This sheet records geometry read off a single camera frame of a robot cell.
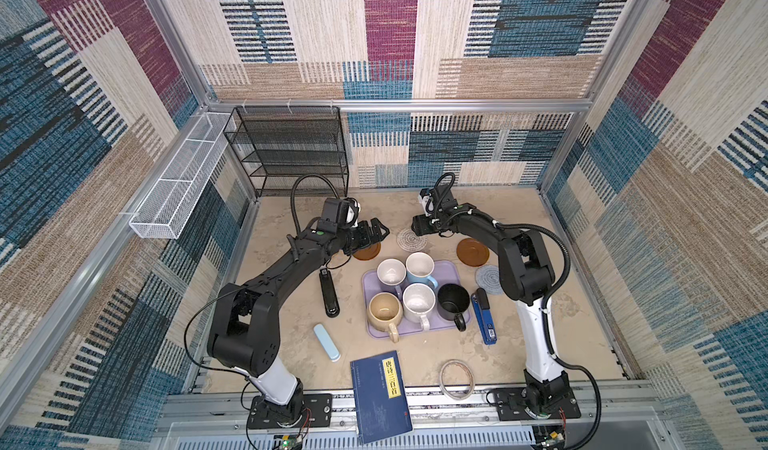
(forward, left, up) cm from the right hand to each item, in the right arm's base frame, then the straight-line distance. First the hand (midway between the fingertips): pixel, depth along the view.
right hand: (421, 226), depth 104 cm
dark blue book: (-52, +14, -2) cm, 54 cm away
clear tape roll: (-47, -5, -5) cm, 47 cm away
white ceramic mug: (-26, +3, -1) cm, 26 cm away
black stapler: (-27, +28, +1) cm, 39 cm away
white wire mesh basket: (-3, +80, +14) cm, 82 cm away
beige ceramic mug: (-29, +14, -3) cm, 32 cm away
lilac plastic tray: (-16, -6, -4) cm, 17 cm away
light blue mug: (-17, +3, +2) cm, 17 cm away
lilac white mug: (-17, +11, -2) cm, 20 cm away
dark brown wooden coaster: (-7, +18, -3) cm, 20 cm away
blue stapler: (-30, -15, -3) cm, 33 cm away
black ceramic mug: (-27, -6, 0) cm, 28 cm away
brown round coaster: (-11, -15, +1) cm, 19 cm away
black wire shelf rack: (+25, +45, +15) cm, 54 cm away
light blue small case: (-38, +29, -1) cm, 48 cm away
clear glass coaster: (-3, +5, -4) cm, 7 cm away
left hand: (-11, +14, +13) cm, 22 cm away
